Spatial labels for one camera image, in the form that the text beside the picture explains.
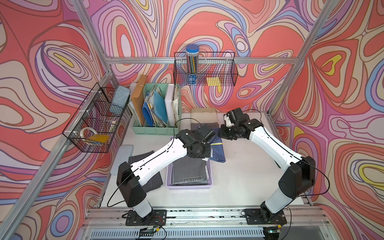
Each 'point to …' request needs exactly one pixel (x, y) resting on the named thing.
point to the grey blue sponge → (119, 100)
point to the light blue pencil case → (124, 152)
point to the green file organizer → (162, 110)
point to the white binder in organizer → (168, 101)
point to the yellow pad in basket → (102, 138)
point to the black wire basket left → (96, 124)
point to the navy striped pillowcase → (217, 150)
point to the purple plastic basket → (169, 178)
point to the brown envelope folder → (138, 97)
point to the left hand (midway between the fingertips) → (208, 154)
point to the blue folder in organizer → (148, 115)
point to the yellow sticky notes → (213, 81)
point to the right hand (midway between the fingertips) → (220, 137)
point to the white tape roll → (93, 130)
